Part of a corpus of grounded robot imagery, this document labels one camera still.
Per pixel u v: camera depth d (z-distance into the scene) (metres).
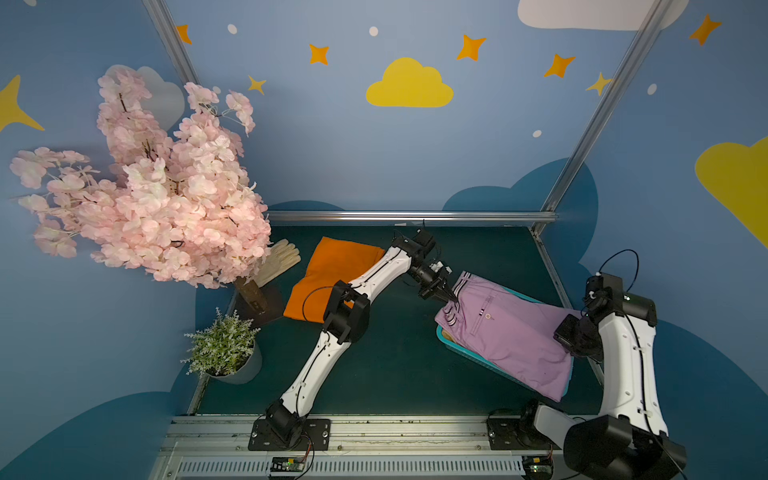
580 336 0.62
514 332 0.82
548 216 1.18
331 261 1.10
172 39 0.72
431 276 0.84
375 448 0.74
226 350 0.72
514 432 0.74
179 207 0.46
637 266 0.64
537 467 0.73
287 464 0.72
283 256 1.11
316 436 0.75
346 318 0.64
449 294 0.86
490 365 0.76
